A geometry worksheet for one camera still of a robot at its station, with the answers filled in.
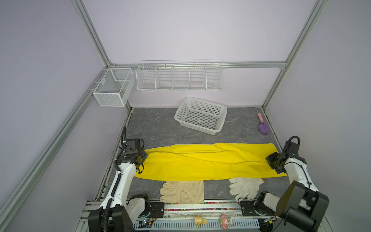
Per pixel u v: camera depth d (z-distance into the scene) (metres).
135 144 0.64
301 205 0.44
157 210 0.74
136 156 0.60
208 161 0.89
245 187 0.81
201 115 1.16
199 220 0.67
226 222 0.68
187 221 0.71
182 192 0.79
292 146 0.68
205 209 0.75
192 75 1.02
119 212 0.39
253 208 0.74
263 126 1.05
